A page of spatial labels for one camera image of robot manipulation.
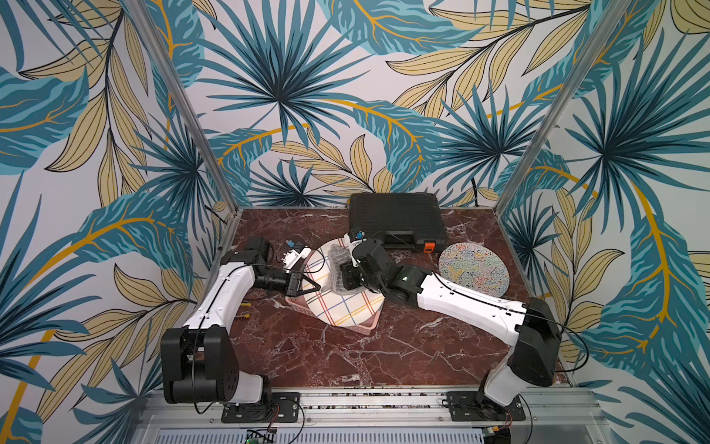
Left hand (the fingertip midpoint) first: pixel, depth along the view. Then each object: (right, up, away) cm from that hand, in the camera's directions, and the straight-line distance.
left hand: (316, 290), depth 76 cm
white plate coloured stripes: (+10, -6, +3) cm, 12 cm away
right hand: (+7, +7, +2) cm, 10 cm away
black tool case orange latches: (+30, +22, +41) cm, 56 cm away
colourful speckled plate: (+56, +3, +27) cm, 62 cm away
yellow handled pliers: (-25, -11, +13) cm, 30 cm away
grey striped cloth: (+6, +9, -1) cm, 11 cm away
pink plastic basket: (-6, -6, +9) cm, 12 cm away
